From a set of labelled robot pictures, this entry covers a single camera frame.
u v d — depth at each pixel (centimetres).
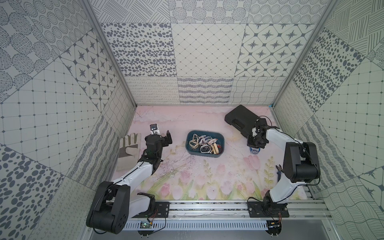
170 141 82
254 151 91
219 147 94
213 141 98
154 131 74
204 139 98
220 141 98
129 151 93
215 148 93
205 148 94
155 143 65
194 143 95
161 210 74
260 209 74
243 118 107
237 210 76
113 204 41
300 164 48
